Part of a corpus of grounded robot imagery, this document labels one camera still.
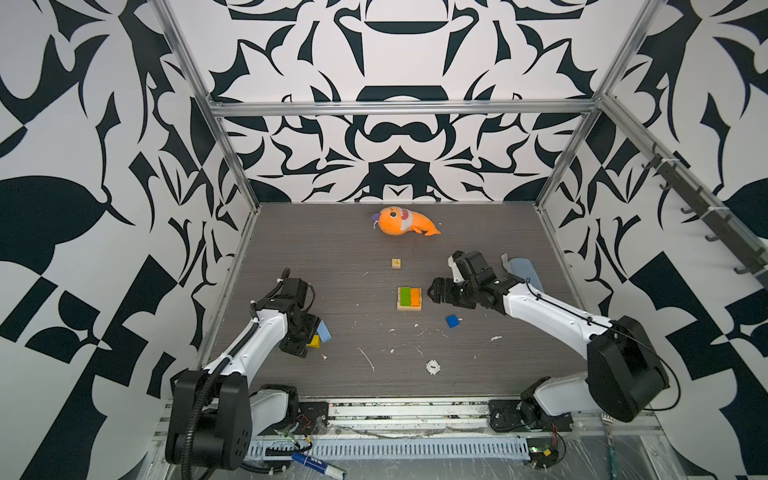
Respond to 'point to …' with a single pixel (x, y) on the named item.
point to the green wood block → (405, 296)
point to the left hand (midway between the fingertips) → (314, 329)
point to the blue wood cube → (452, 321)
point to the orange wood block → (415, 297)
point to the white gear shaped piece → (433, 367)
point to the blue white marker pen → (319, 465)
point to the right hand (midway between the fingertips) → (438, 292)
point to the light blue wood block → (324, 332)
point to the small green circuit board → (541, 452)
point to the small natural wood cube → (396, 263)
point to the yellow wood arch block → (316, 342)
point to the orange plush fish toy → (393, 220)
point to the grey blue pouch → (523, 268)
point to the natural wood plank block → (399, 307)
